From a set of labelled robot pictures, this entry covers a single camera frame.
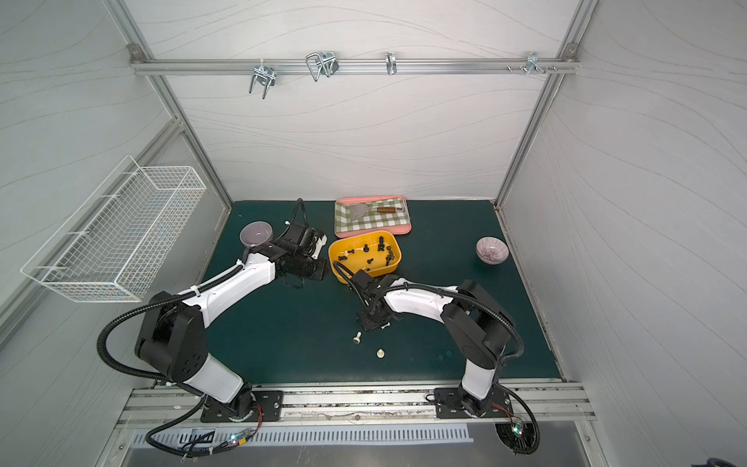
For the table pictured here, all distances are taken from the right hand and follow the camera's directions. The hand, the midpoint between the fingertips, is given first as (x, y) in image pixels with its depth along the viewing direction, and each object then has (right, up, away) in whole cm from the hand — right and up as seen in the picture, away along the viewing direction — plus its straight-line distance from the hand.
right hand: (369, 321), depth 88 cm
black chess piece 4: (+3, +22, +19) cm, 29 cm away
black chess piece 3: (-2, +21, +17) cm, 27 cm away
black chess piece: (-11, +18, +16) cm, 26 cm away
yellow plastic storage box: (+1, +20, +18) cm, 26 cm away
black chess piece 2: (+6, +16, +13) cm, 22 cm away
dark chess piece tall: (+8, +18, +15) cm, 25 cm away
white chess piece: (-4, -4, -4) cm, 7 cm away
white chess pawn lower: (+3, -7, -6) cm, 10 cm away
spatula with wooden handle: (-6, +37, +31) cm, 48 cm away
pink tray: (+1, +40, +31) cm, 51 cm away
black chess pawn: (-1, +17, +14) cm, 22 cm away
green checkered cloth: (0, +32, +27) cm, 42 cm away
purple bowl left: (-43, +27, +18) cm, 54 cm away
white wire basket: (-61, +24, -20) cm, 68 cm away
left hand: (-13, +16, 0) cm, 21 cm away
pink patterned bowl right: (+44, +21, +16) cm, 51 cm away
